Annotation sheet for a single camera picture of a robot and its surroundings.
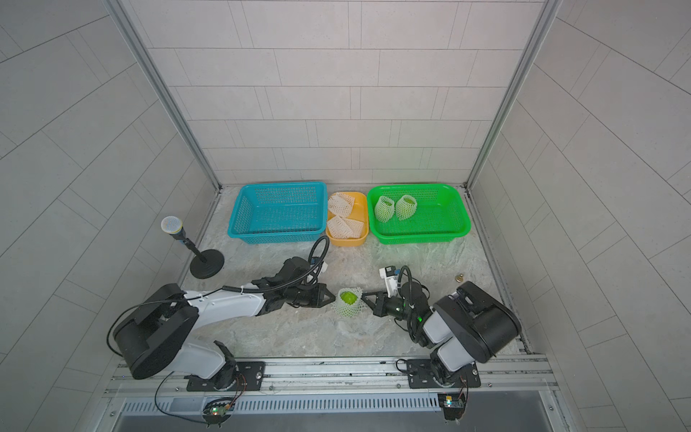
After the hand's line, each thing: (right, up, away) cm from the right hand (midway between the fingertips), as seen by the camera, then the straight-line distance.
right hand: (363, 300), depth 83 cm
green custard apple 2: (-5, +2, -4) cm, 6 cm away
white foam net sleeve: (+8, +28, +17) cm, 34 cm away
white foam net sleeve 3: (-5, -1, -6) cm, 8 cm away
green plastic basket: (+32, +26, +24) cm, 48 cm away
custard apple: (+17, +29, +19) cm, 38 cm away
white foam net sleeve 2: (+17, +29, +19) cm, 38 cm away
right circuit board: (+23, -22, -15) cm, 35 cm away
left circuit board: (-35, -20, -19) cm, 45 cm away
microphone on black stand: (-54, +10, +9) cm, 55 cm away
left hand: (-8, 0, 0) cm, 8 cm away
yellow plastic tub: (-1, +27, +24) cm, 36 cm away
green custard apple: (+8, +28, +17) cm, 34 cm away
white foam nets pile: (-8, +22, +16) cm, 28 cm away
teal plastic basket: (-33, +27, +25) cm, 50 cm away
